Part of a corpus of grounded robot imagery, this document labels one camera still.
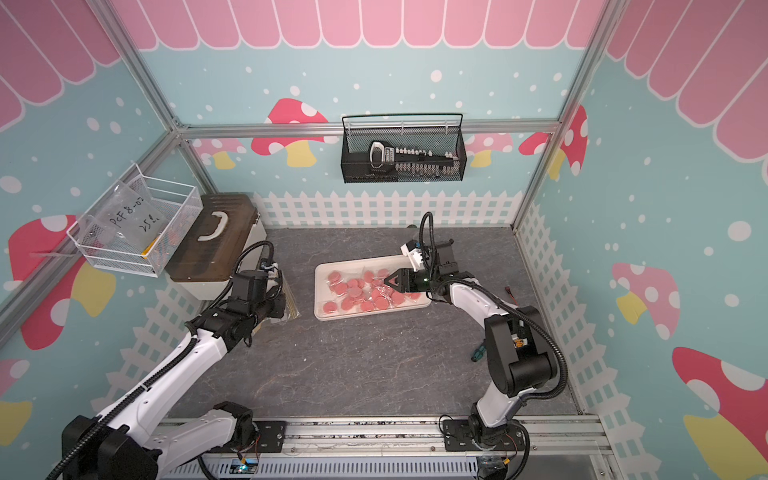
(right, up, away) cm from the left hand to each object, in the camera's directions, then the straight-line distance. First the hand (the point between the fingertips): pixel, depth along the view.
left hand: (276, 298), depth 83 cm
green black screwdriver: (+58, -16, +4) cm, 61 cm away
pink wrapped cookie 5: (+18, -4, +14) cm, 23 cm away
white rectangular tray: (+28, +8, +24) cm, 38 cm away
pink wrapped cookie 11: (+24, +5, +20) cm, 32 cm away
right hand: (+32, +4, +5) cm, 33 cm away
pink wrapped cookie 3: (+15, +1, +17) cm, 23 cm away
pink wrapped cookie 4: (+20, 0, +15) cm, 25 cm away
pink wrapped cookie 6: (+24, -5, +14) cm, 28 cm away
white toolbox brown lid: (-19, +18, +10) cm, 28 cm away
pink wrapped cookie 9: (+40, -2, +17) cm, 43 cm away
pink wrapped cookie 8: (+34, -2, +14) cm, 37 cm away
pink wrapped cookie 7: (+29, -3, +12) cm, 32 cm away
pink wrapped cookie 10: (+19, +3, +18) cm, 26 cm away
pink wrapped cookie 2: (+12, -5, +16) cm, 21 cm away
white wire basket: (-26, +27, -1) cm, 37 cm away
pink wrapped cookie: (+12, +4, +21) cm, 24 cm away
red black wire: (+72, +1, +21) cm, 75 cm away
